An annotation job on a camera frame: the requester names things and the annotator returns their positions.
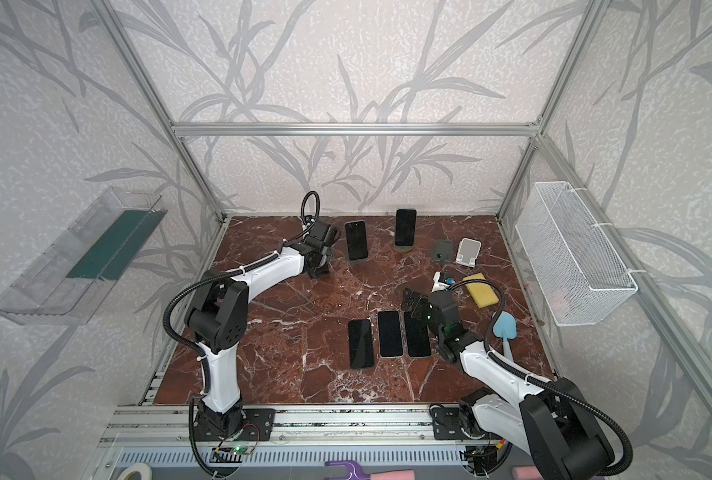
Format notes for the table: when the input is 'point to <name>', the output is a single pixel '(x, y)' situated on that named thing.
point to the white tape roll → (140, 467)
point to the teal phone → (418, 336)
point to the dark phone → (405, 227)
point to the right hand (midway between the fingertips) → (416, 284)
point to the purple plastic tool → (355, 472)
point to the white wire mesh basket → (580, 278)
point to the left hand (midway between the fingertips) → (320, 239)
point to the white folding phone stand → (468, 251)
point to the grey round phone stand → (442, 251)
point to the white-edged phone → (390, 334)
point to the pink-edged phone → (356, 235)
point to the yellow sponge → (483, 294)
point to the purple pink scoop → (526, 473)
